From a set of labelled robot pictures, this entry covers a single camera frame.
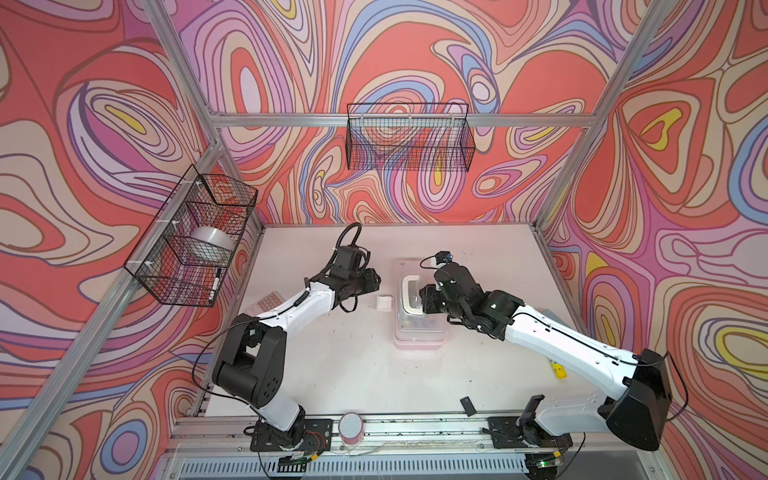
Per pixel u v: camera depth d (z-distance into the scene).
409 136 0.97
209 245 0.70
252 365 0.45
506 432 0.73
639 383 0.41
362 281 0.80
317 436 0.72
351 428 0.71
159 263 0.67
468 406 0.78
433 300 0.68
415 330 0.80
